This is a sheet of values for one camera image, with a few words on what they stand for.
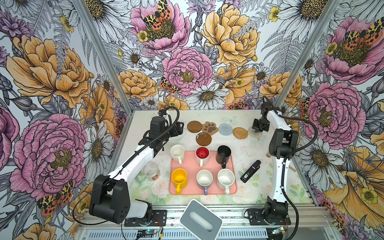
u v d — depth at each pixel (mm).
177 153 941
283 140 653
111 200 412
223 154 935
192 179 857
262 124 941
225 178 852
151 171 903
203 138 1052
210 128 1118
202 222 724
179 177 853
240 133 1084
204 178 863
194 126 1122
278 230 715
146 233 707
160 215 759
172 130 746
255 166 886
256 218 740
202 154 944
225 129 1092
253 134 1082
